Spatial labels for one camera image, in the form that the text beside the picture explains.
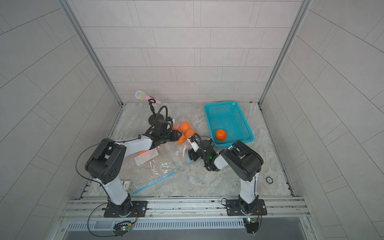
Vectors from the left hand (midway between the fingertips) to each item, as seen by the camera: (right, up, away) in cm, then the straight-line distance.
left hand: (183, 133), depth 94 cm
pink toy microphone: (-23, +23, -9) cm, 34 cm away
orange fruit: (+24, 0, -3) cm, 24 cm away
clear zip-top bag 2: (-19, -18, -12) cm, 29 cm away
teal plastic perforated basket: (+32, +10, +14) cm, 36 cm away
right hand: (+4, -9, -1) cm, 10 cm away
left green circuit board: (-23, -39, -29) cm, 54 cm away
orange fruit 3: (+4, 0, 0) cm, 4 cm away
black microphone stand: (-20, +10, +6) cm, 23 cm away
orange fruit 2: (+1, +5, +1) cm, 5 cm away
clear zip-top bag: (-5, -14, -5) cm, 16 cm away
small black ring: (+49, -23, -14) cm, 56 cm away
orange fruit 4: (0, -3, -3) cm, 5 cm away
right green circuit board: (+35, -39, -26) cm, 59 cm away
